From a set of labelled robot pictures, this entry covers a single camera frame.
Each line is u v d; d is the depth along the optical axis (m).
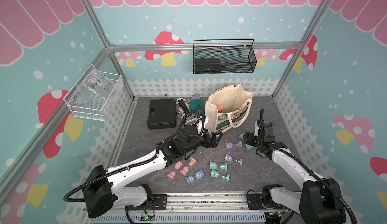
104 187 0.40
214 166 0.84
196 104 1.13
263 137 0.67
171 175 0.81
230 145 0.90
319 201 0.41
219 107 0.97
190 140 0.55
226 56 0.95
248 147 0.90
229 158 0.86
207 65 0.88
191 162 0.85
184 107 1.13
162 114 1.07
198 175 0.80
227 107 1.04
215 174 0.80
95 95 0.71
